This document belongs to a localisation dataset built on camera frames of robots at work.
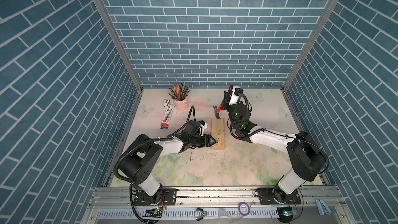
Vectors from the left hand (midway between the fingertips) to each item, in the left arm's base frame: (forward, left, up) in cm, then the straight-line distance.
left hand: (216, 143), depth 86 cm
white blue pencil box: (+20, +31, -4) cm, 38 cm away
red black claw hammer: (+17, -1, +9) cm, 19 cm away
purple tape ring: (-30, -10, -5) cm, 32 cm away
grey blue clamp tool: (-30, -48, -2) cm, 56 cm away
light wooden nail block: (+8, -1, -3) cm, 9 cm away
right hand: (+18, -6, +23) cm, 30 cm away
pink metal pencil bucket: (+26, +22, +1) cm, 34 cm away
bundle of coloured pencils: (+32, +24, +8) cm, 41 cm away
